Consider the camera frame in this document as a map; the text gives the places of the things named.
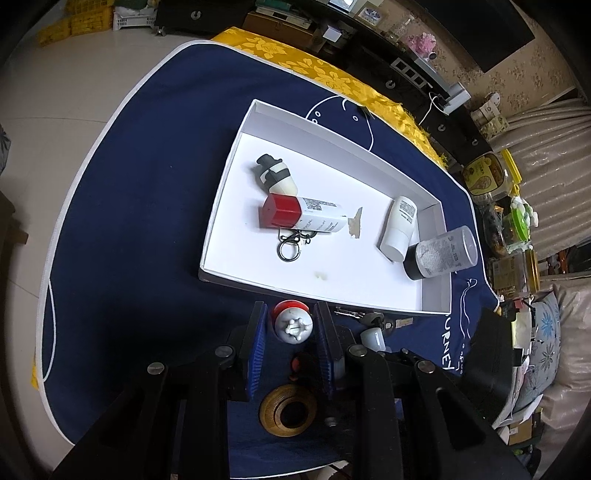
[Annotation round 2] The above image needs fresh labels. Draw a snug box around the silver key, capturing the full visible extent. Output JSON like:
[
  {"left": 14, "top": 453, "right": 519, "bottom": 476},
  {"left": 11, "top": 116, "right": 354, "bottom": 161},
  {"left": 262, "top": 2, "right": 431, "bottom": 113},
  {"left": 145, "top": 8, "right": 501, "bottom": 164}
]
[{"left": 333, "top": 307, "right": 385, "bottom": 326}]

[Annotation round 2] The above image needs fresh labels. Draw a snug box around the small white bottle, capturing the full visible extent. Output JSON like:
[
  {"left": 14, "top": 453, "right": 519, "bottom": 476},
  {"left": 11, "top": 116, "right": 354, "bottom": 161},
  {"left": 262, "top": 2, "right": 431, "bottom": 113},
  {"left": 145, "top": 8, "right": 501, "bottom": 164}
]
[{"left": 360, "top": 325, "right": 387, "bottom": 354}]

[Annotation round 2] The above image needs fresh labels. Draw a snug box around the red cap white tube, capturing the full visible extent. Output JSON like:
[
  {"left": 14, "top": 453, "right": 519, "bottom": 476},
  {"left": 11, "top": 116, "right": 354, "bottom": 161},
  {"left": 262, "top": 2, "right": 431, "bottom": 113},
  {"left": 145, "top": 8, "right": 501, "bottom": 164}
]
[{"left": 259, "top": 194, "right": 346, "bottom": 234}]

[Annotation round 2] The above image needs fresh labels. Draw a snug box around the clear bottle black cap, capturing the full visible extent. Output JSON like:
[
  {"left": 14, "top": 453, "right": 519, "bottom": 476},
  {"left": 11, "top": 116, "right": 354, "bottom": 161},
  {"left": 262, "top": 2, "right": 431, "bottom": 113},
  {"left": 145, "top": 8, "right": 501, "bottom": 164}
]
[{"left": 403, "top": 226, "right": 478, "bottom": 281}]

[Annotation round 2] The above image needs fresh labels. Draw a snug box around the yellow floral tablecloth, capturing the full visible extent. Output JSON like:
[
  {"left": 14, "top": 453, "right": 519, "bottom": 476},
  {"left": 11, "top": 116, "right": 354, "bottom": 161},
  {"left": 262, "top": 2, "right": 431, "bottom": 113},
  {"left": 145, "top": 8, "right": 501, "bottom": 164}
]
[{"left": 210, "top": 28, "right": 451, "bottom": 169}]

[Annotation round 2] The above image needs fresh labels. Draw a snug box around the dark wall television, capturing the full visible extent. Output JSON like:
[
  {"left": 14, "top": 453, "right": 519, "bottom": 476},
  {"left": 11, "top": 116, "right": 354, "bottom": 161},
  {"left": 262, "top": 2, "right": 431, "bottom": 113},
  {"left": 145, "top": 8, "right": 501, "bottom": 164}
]
[{"left": 464, "top": 0, "right": 540, "bottom": 73}]

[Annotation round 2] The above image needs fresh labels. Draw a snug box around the white plastic crate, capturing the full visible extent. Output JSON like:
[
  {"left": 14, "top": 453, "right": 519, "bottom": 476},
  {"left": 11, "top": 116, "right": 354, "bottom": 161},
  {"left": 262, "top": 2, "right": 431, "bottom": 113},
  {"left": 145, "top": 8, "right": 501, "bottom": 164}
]
[{"left": 113, "top": 4, "right": 158, "bottom": 31}]

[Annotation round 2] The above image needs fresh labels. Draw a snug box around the floral print cushion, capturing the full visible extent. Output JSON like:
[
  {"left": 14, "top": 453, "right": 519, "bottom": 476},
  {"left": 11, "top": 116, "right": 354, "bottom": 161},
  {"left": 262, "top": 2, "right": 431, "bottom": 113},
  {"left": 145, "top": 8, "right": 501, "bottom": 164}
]
[{"left": 0, "top": 124, "right": 12, "bottom": 172}]

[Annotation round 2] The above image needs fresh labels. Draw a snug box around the grey white figure keychain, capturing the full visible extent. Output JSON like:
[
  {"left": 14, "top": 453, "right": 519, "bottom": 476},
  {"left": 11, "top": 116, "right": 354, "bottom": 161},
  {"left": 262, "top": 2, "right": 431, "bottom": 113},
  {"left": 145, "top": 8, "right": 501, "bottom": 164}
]
[{"left": 255, "top": 154, "right": 297, "bottom": 195}]

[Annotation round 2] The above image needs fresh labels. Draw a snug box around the white lotion bottle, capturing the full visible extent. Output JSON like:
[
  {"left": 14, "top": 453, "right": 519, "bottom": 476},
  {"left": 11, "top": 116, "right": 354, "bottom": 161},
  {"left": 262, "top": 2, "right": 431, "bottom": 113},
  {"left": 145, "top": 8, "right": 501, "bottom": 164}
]
[{"left": 379, "top": 196, "right": 419, "bottom": 263}]

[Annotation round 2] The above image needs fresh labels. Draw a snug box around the yellow snack jar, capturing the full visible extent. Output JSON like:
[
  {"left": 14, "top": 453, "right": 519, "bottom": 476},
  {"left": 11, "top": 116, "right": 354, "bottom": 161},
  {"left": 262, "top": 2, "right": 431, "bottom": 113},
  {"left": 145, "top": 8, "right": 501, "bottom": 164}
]
[{"left": 462, "top": 152, "right": 514, "bottom": 195}]

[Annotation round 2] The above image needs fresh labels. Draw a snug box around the stack of yellow crates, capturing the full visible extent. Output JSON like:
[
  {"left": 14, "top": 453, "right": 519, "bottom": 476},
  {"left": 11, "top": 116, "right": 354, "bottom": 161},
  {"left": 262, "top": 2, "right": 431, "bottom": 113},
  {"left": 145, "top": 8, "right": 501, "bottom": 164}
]
[{"left": 37, "top": 0, "right": 114, "bottom": 47}]

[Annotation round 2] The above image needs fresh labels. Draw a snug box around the red white toy figurine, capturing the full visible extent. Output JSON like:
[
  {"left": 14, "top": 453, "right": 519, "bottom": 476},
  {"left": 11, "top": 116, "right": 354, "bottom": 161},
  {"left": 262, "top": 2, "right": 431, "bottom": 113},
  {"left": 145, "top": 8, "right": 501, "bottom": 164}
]
[{"left": 270, "top": 300, "right": 315, "bottom": 344}]

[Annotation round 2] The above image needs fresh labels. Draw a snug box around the navy blue tablecloth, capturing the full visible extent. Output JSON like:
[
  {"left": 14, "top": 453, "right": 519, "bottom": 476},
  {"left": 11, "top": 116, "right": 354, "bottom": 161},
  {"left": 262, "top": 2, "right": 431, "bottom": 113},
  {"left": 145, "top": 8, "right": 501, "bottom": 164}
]
[{"left": 34, "top": 39, "right": 502, "bottom": 478}]

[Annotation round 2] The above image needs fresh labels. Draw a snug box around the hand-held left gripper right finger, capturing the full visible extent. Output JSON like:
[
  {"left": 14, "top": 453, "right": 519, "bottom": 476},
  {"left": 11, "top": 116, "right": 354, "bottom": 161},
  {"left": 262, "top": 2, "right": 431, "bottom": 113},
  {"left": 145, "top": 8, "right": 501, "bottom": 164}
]
[{"left": 314, "top": 301, "right": 532, "bottom": 480}]

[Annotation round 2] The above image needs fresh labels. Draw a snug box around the pink flower bunch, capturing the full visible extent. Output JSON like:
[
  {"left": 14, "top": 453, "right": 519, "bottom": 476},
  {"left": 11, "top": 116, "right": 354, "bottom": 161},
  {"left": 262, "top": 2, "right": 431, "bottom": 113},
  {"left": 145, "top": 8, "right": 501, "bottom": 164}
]
[{"left": 406, "top": 32, "right": 437, "bottom": 57}]

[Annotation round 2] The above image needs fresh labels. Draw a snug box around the black tv cabinet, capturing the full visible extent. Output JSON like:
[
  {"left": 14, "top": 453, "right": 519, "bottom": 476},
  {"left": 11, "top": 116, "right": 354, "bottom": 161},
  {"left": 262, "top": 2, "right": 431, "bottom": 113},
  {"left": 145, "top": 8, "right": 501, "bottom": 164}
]
[{"left": 154, "top": 0, "right": 491, "bottom": 155}]

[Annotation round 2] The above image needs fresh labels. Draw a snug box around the grey camera keychain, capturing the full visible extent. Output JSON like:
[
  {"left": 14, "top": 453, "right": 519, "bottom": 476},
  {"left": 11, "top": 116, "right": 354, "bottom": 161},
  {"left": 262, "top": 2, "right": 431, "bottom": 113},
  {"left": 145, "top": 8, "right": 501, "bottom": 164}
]
[{"left": 276, "top": 229, "right": 319, "bottom": 263}]

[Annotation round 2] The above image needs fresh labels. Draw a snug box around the white power adapter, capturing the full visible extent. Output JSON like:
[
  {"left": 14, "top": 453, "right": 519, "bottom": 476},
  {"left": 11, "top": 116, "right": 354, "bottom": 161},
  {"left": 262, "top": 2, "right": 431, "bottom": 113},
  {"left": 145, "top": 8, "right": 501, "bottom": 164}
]
[{"left": 444, "top": 83, "right": 471, "bottom": 112}]

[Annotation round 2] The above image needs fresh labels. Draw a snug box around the wooden ring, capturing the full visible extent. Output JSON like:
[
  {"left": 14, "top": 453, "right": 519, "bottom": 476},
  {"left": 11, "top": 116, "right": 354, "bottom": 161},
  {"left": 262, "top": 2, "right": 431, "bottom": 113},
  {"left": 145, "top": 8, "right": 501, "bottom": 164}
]
[{"left": 259, "top": 385, "right": 318, "bottom": 437}]

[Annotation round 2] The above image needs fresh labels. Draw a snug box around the beige curtain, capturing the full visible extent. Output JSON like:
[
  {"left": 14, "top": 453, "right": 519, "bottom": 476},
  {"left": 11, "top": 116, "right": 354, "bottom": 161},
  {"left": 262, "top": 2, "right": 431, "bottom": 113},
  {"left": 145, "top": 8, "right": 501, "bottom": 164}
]
[{"left": 489, "top": 96, "right": 591, "bottom": 261}]

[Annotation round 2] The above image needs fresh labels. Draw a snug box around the blue flower print pillow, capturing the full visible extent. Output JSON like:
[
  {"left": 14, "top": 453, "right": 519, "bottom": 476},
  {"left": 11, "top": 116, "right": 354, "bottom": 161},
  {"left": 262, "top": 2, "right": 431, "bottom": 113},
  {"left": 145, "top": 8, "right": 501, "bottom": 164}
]
[{"left": 530, "top": 290, "right": 562, "bottom": 366}]

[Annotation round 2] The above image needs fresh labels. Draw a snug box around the green lid container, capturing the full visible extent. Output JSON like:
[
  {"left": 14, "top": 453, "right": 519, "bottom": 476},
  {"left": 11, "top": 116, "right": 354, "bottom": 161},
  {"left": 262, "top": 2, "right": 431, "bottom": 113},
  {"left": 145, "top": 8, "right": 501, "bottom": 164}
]
[{"left": 507, "top": 196, "right": 540, "bottom": 244}]

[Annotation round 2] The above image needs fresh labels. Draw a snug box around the white cardboard box tray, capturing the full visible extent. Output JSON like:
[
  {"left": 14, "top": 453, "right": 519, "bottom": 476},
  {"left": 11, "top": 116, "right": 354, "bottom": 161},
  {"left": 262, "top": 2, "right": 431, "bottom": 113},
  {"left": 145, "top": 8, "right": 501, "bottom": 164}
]
[{"left": 198, "top": 98, "right": 454, "bottom": 318}]

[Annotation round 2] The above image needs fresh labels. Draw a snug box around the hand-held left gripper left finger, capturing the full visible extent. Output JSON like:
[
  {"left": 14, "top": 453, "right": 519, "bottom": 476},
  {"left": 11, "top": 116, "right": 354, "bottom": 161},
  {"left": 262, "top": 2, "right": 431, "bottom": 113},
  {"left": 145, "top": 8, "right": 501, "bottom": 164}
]
[{"left": 51, "top": 302, "right": 269, "bottom": 480}]

